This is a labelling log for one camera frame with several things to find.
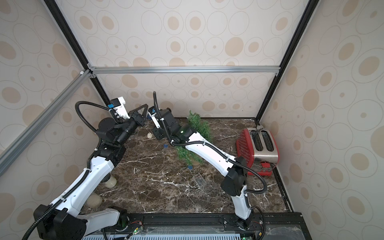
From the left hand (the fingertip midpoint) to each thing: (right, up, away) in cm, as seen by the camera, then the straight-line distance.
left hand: (152, 104), depth 64 cm
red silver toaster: (+54, -20, +20) cm, 61 cm away
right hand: (+2, -7, +13) cm, 15 cm away
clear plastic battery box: (+21, -40, +22) cm, 50 cm away
